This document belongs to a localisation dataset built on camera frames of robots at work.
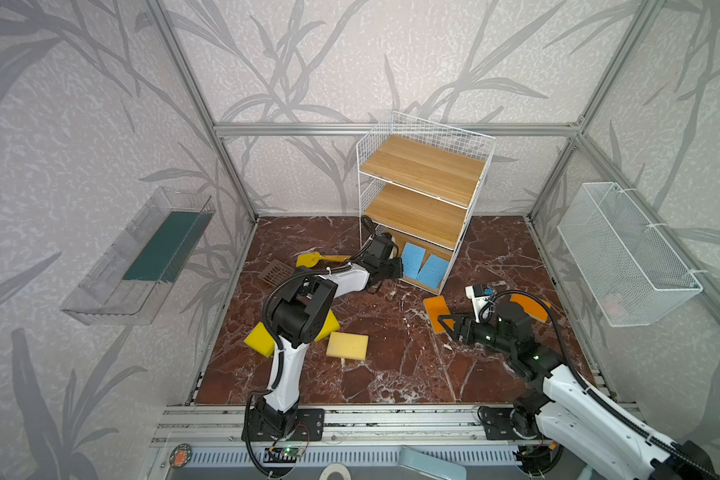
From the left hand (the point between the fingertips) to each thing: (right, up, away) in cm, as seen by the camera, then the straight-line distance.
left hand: (406, 257), depth 100 cm
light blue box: (+2, -43, -35) cm, 56 cm away
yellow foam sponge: (-24, -20, -9) cm, 33 cm away
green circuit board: (-31, -45, -29) cm, 62 cm away
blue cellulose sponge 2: (+9, -5, +1) cm, 11 cm away
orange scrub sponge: (+9, -15, -6) cm, 19 cm away
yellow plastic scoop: (-33, -1, +5) cm, 34 cm away
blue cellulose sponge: (+2, 0, +3) cm, 4 cm away
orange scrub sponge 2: (+27, -10, -30) cm, 41 cm away
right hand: (+9, -13, -20) cm, 25 cm away
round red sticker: (-56, -45, -30) cm, 78 cm away
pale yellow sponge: (-18, -24, -14) cm, 34 cm away
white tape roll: (-19, -47, -31) cm, 59 cm away
